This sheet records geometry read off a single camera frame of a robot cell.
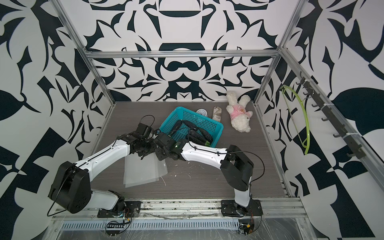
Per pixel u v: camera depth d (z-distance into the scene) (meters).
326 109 0.60
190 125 1.05
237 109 1.03
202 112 1.08
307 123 0.67
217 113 1.09
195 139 0.97
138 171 0.83
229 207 0.74
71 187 0.42
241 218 0.74
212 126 0.98
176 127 1.02
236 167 0.46
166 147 0.62
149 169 0.85
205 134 0.98
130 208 0.74
